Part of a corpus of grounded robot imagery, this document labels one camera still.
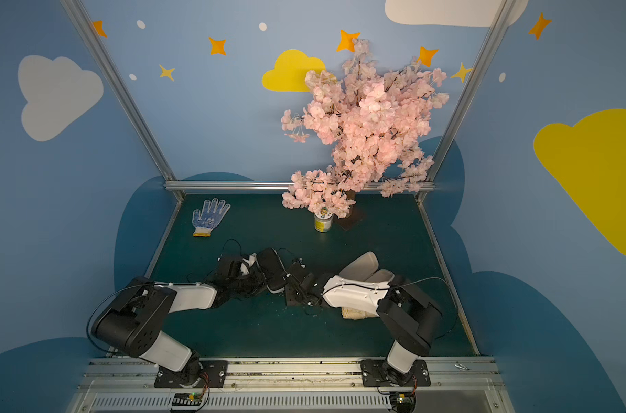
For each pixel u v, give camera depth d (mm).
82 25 707
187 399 730
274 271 908
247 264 764
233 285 753
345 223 1109
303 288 663
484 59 785
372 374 748
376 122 597
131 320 454
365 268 975
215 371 752
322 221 1044
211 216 1139
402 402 734
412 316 452
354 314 839
